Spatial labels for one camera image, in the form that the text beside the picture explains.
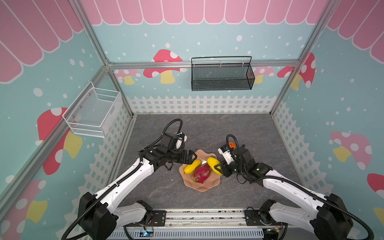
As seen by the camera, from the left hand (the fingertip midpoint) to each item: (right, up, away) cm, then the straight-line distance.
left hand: (188, 158), depth 77 cm
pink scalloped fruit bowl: (+14, -14, +6) cm, 20 cm away
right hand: (+15, -4, +2) cm, 16 cm away
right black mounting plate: (+33, -29, -3) cm, 44 cm away
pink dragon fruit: (+7, -9, +3) cm, 12 cm away
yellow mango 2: (+13, -2, +2) cm, 13 cm away
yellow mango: (+1, -7, +8) cm, 11 cm away
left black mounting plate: (-15, -29, -3) cm, 33 cm away
